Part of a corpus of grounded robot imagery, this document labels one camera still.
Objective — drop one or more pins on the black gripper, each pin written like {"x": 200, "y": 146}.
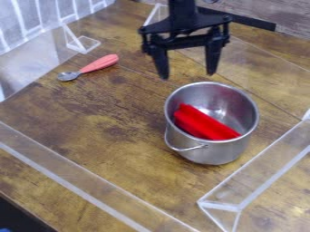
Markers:
{"x": 186, "y": 28}

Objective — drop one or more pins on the silver metal pot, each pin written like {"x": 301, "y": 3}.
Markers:
{"x": 230, "y": 106}

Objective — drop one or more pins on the red block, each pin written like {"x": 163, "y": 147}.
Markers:
{"x": 201, "y": 125}

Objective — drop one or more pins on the clear acrylic barrier left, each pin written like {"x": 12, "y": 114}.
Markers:
{"x": 35, "y": 58}

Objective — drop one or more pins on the clear acrylic barrier right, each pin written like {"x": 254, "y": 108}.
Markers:
{"x": 226, "y": 200}

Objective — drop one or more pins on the clear acrylic barrier front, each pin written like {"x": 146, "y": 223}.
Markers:
{"x": 138, "y": 214}

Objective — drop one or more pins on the spoon with pink handle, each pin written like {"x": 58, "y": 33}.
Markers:
{"x": 101, "y": 63}

